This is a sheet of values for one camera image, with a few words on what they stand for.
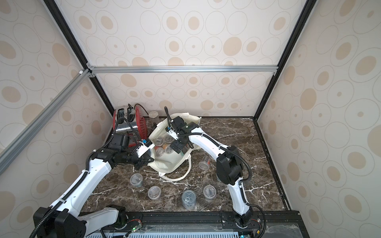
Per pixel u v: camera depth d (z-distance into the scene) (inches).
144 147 26.4
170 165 35.0
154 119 40.6
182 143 31.2
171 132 32.0
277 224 29.2
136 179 32.2
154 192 30.6
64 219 14.6
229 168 20.3
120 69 36.2
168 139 39.0
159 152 36.7
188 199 29.0
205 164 35.0
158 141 38.2
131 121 36.6
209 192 30.6
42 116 24.6
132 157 25.6
